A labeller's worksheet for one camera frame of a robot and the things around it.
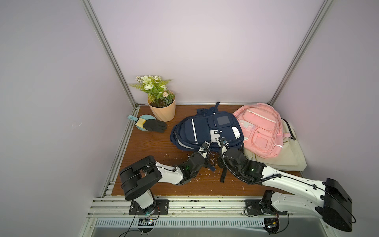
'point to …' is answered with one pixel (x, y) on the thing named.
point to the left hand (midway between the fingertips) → (208, 149)
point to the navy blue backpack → (208, 125)
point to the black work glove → (155, 125)
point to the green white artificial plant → (156, 87)
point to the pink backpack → (262, 127)
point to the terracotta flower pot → (164, 109)
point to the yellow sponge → (140, 122)
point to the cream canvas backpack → (291, 158)
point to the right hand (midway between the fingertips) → (219, 145)
